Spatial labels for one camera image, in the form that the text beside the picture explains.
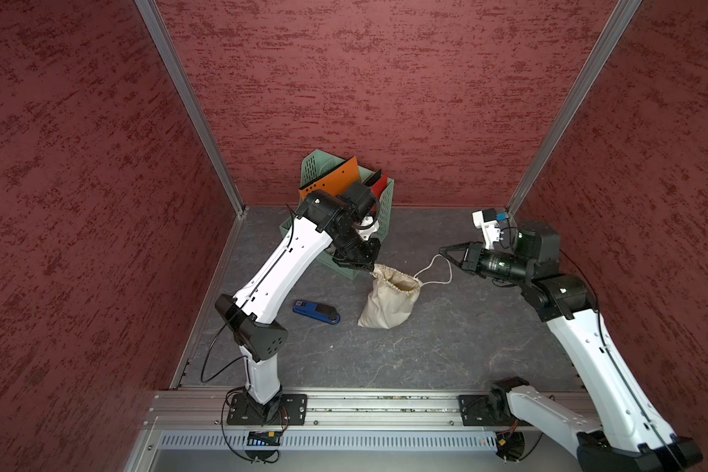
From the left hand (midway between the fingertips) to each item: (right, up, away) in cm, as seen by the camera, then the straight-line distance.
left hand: (367, 273), depth 69 cm
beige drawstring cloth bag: (+7, -6, +3) cm, 10 cm away
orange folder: (-9, +27, +21) cm, 35 cm away
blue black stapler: (-15, -14, +19) cm, 28 cm away
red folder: (+4, +24, +18) cm, 30 cm away
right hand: (+16, +4, -4) cm, 17 cm away
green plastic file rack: (-19, +35, +36) cm, 54 cm away
